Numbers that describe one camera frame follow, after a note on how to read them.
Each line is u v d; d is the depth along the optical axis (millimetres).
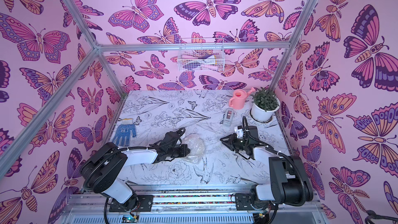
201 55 956
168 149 716
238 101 1051
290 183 430
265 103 922
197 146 892
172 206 736
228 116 1026
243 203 730
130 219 720
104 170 448
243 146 776
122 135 978
